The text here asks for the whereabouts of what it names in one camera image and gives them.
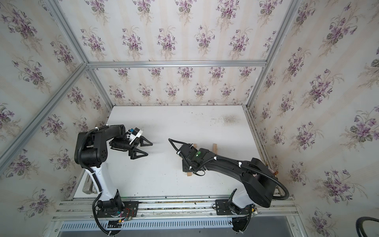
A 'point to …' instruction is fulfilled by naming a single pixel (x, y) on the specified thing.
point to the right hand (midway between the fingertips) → (189, 167)
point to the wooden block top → (214, 148)
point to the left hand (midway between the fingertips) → (149, 152)
